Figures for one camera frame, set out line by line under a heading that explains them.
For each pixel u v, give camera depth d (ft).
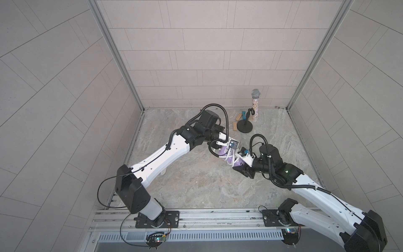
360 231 1.24
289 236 2.23
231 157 2.20
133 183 1.29
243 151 2.07
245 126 3.46
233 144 1.93
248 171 2.08
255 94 2.70
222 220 2.34
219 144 2.07
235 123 3.55
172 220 2.32
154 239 2.14
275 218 2.32
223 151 2.24
